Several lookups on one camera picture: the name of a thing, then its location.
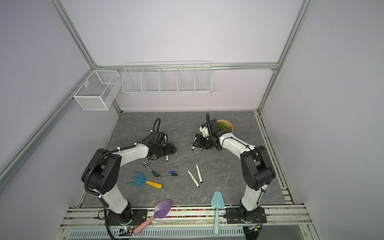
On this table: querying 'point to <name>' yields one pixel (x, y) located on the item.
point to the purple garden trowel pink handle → (161, 211)
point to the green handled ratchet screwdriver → (154, 173)
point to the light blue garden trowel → (217, 201)
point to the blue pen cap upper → (172, 172)
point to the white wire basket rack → (162, 77)
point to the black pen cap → (174, 174)
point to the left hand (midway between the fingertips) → (173, 151)
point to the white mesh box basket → (99, 90)
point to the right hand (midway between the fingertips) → (195, 146)
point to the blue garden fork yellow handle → (141, 180)
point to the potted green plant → (224, 125)
